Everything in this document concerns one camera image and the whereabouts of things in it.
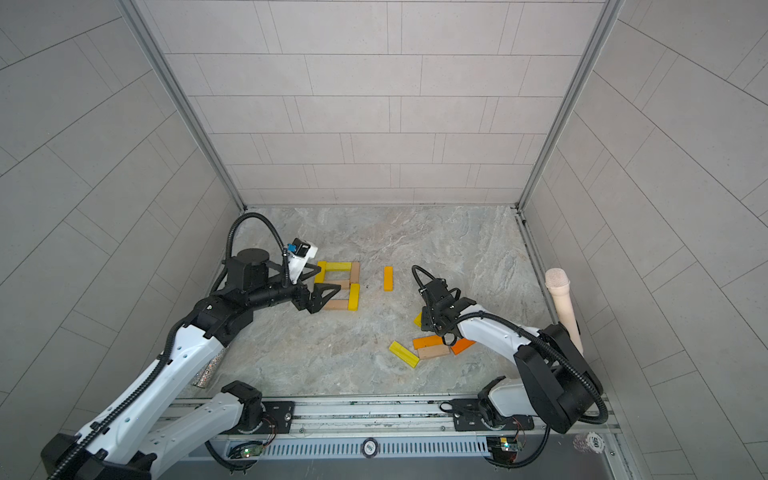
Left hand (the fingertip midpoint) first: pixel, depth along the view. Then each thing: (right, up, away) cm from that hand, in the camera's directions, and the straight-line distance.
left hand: (333, 277), depth 71 cm
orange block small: (+12, -5, +26) cm, 29 cm away
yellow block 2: (+17, -23, +9) cm, 30 cm away
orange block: (+23, -21, +13) cm, 34 cm away
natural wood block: (+1, -3, +27) cm, 28 cm away
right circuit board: (+40, -39, -2) cm, 56 cm away
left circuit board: (-19, -38, -4) cm, 43 cm away
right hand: (+25, -16, +18) cm, 35 cm away
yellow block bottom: (+2, -10, +20) cm, 23 cm away
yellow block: (-4, -1, +28) cm, 28 cm away
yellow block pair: (+21, -15, +16) cm, 30 cm away
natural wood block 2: (+25, -23, +11) cm, 36 cm away
